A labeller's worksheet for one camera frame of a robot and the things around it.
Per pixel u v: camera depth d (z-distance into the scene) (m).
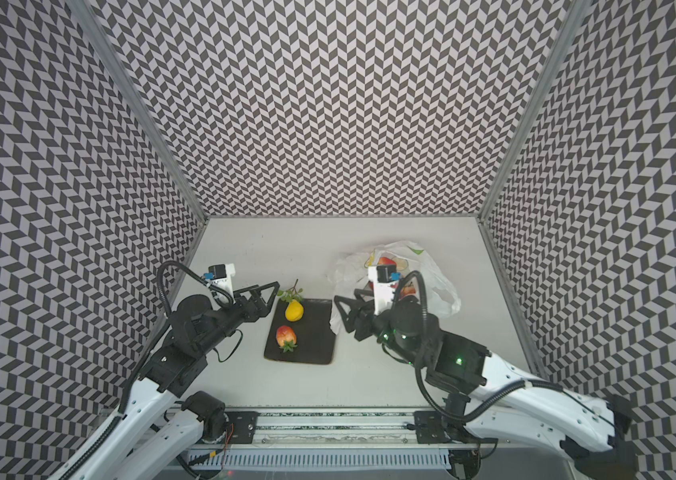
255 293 0.63
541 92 0.80
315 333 0.87
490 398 0.43
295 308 0.90
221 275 0.63
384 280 0.52
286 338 0.82
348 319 0.55
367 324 0.54
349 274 0.83
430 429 0.72
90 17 0.72
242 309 0.62
